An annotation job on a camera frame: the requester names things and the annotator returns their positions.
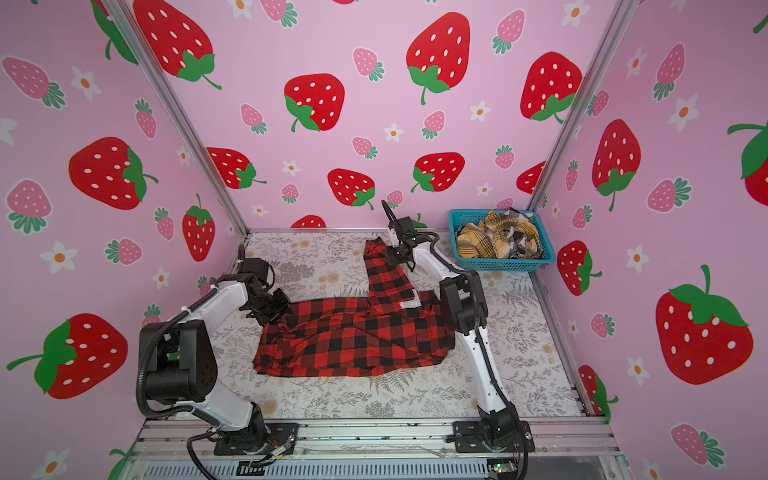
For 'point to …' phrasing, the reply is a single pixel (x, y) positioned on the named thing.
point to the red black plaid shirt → (390, 327)
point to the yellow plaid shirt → (482, 241)
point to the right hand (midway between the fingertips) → (389, 253)
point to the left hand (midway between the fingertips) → (292, 310)
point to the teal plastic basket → (519, 258)
